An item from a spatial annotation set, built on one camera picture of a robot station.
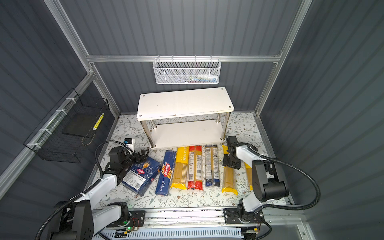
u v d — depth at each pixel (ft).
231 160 2.55
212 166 2.92
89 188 1.62
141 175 2.65
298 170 1.35
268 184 1.49
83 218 1.36
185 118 3.82
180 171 2.84
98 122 2.57
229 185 2.66
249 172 2.91
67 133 2.33
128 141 2.48
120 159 2.23
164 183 2.70
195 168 2.92
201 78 2.99
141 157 2.59
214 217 2.47
